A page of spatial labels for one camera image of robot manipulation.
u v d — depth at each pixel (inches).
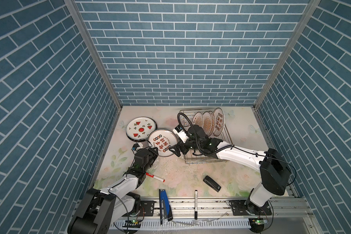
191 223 27.7
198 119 39.4
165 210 29.0
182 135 28.3
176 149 27.8
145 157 26.8
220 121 38.6
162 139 36.7
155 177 33.2
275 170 17.7
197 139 24.5
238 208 28.9
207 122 38.0
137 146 31.3
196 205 29.8
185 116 22.8
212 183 31.1
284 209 29.3
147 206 29.1
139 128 40.4
